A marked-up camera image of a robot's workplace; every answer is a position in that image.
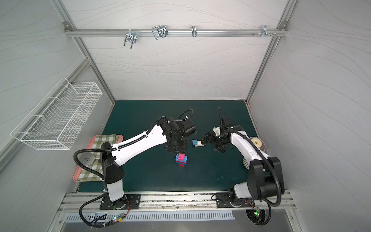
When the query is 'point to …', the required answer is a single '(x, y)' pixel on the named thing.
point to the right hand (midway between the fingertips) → (208, 144)
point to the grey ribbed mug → (245, 163)
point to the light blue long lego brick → (185, 159)
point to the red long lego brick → (181, 162)
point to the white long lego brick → (199, 144)
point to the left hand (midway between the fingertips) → (181, 151)
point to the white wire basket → (55, 122)
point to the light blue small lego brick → (194, 142)
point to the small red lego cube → (181, 165)
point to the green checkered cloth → (86, 175)
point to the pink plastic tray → (76, 178)
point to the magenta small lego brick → (181, 156)
